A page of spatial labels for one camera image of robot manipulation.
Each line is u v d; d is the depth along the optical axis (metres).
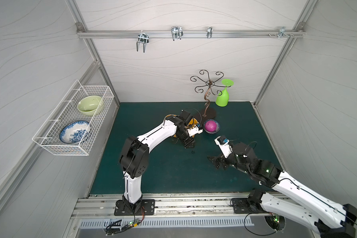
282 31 0.77
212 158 0.63
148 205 0.74
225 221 0.70
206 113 1.10
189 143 0.75
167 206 0.75
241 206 0.75
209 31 0.73
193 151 0.93
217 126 1.01
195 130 0.79
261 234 0.68
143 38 0.78
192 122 0.76
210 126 0.98
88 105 0.72
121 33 0.78
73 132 0.64
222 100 0.94
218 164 0.64
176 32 0.75
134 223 0.68
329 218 0.41
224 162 0.63
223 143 0.61
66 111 0.65
